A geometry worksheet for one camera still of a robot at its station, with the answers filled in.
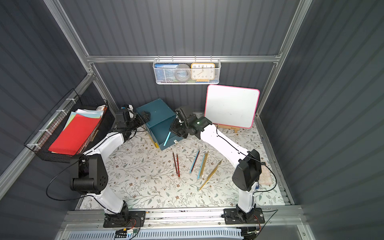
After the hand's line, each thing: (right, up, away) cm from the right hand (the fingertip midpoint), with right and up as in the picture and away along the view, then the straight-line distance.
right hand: (171, 127), depth 77 cm
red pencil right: (+3, -28, +11) cm, 30 cm away
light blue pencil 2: (+15, -27, +12) cm, 33 cm away
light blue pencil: (-2, -6, -1) cm, 6 cm away
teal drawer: (-9, -3, +11) cm, 14 cm away
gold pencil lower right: (+16, -34, +7) cm, 38 cm away
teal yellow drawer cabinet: (-9, +9, +14) cm, 19 cm away
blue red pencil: (+13, -20, +18) cm, 30 cm away
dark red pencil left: (0, -22, +16) cm, 28 cm away
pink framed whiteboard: (+37, +14, +23) cm, 46 cm away
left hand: (-20, +7, +13) cm, 25 cm away
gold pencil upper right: (+23, -28, +11) cm, 38 cm away
